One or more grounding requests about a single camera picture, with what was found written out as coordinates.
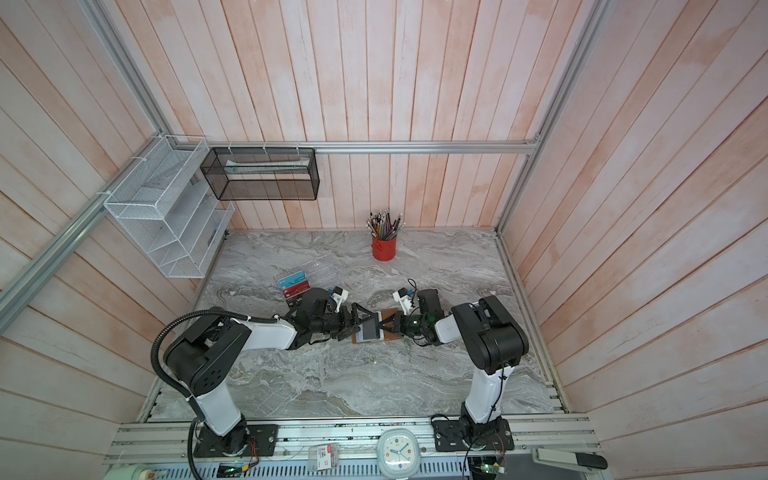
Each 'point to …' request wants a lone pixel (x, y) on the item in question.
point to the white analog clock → (398, 454)
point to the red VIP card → (297, 289)
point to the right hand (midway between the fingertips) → (380, 325)
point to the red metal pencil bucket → (384, 250)
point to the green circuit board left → (229, 469)
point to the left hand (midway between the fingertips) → (367, 327)
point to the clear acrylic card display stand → (322, 273)
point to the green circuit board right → (485, 466)
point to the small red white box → (323, 457)
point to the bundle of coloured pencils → (381, 226)
